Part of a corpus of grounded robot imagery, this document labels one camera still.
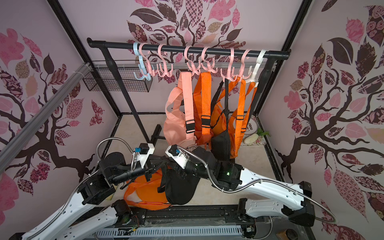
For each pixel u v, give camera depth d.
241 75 0.51
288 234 0.61
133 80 0.82
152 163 0.54
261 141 1.03
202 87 0.55
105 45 0.49
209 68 0.53
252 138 1.00
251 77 0.52
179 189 0.66
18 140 0.52
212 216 0.75
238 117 0.58
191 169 0.51
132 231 0.70
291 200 0.40
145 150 0.49
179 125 0.67
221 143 0.64
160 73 0.52
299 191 0.40
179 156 0.49
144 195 0.79
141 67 0.53
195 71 0.54
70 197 0.44
